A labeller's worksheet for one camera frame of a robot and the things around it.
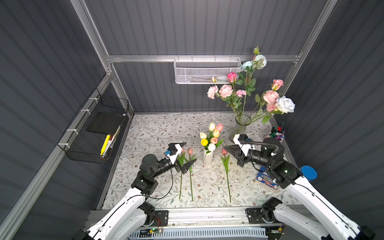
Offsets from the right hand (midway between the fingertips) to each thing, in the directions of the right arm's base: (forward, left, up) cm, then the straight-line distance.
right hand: (229, 146), depth 66 cm
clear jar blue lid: (-7, -38, -11) cm, 40 cm away
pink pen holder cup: (+18, -36, -18) cm, 44 cm away
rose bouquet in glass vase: (+28, -14, -1) cm, 31 cm away
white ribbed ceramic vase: (+4, +8, -19) cm, 21 cm away
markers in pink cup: (+20, -35, -17) cm, 44 cm away
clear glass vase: (+27, -14, -12) cm, 32 cm away
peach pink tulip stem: (-3, +18, -29) cm, 35 cm away
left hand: (-2, +17, -3) cm, 17 cm away
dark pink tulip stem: (+7, -3, -28) cm, 29 cm away
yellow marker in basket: (+3, +59, -3) cm, 59 cm away
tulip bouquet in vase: (+3, +8, 0) cm, 8 cm away
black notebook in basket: (+14, +61, 0) cm, 63 cm away
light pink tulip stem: (-7, +21, -2) cm, 22 cm away
